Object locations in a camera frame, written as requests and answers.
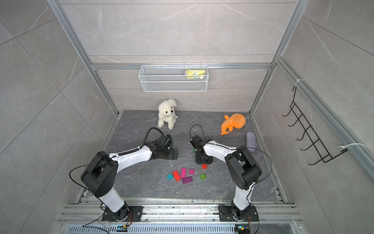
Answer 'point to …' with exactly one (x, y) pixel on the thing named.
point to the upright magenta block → (183, 172)
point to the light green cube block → (202, 176)
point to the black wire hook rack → (315, 141)
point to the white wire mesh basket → (174, 78)
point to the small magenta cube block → (191, 171)
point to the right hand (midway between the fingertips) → (203, 161)
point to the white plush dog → (166, 113)
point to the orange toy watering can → (236, 121)
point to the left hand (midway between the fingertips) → (173, 151)
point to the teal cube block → (169, 176)
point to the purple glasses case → (251, 142)
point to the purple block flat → (187, 180)
